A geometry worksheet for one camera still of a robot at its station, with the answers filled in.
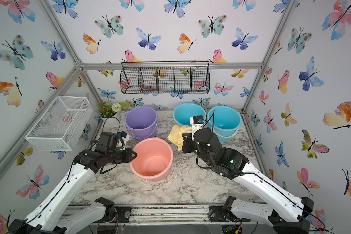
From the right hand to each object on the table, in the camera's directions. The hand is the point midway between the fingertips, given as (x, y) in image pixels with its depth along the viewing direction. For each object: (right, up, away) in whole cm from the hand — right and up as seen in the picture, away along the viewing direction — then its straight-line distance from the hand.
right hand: (184, 134), depth 63 cm
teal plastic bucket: (0, +12, +38) cm, 40 cm away
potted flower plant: (-52, +14, +38) cm, 66 cm away
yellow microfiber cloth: (-4, -2, +5) cm, 7 cm away
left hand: (-24, -11, +13) cm, 29 cm away
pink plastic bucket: (-18, -18, +26) cm, 36 cm away
